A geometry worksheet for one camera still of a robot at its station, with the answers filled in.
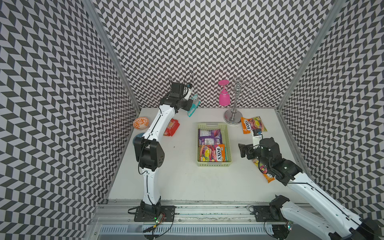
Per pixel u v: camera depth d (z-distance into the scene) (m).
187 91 0.74
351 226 0.39
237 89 0.91
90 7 0.71
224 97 1.03
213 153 0.89
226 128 1.00
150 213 0.66
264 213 0.73
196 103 0.94
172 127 1.02
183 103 0.79
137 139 0.52
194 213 0.74
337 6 0.67
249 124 1.05
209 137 0.96
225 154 0.93
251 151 0.68
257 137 0.65
